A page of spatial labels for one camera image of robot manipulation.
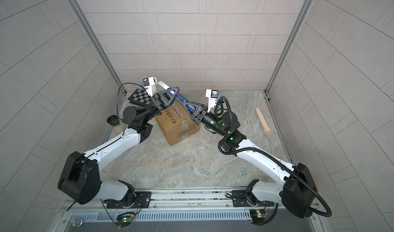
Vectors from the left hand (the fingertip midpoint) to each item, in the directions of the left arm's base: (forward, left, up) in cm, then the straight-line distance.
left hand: (181, 94), depth 57 cm
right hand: (-3, -1, -4) cm, 5 cm away
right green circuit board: (-35, -33, -42) cm, 64 cm away
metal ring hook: (-38, +43, -37) cm, 68 cm away
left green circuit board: (-38, +25, -40) cm, 61 cm away
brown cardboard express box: (+2, +6, -25) cm, 26 cm away
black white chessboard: (+32, +37, -39) cm, 63 cm away
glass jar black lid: (+8, +43, -31) cm, 54 cm away
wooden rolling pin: (+5, -47, -39) cm, 62 cm away
